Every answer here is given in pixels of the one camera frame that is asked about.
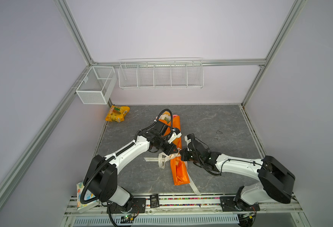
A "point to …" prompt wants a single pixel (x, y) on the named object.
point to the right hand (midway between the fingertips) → (178, 153)
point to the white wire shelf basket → (157, 73)
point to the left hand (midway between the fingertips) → (176, 152)
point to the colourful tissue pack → (81, 207)
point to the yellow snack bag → (117, 113)
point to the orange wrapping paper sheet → (180, 172)
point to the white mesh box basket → (97, 85)
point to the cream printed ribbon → (163, 157)
